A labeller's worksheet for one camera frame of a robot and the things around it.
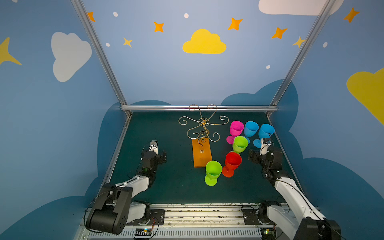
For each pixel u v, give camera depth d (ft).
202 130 2.65
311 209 1.47
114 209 1.38
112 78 3.17
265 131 2.98
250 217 2.45
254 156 2.53
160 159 2.70
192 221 2.41
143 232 2.40
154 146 2.52
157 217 2.47
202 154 3.15
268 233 2.40
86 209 1.33
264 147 2.40
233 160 2.75
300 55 2.83
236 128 3.07
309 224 1.32
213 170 2.69
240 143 2.97
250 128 3.06
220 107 3.89
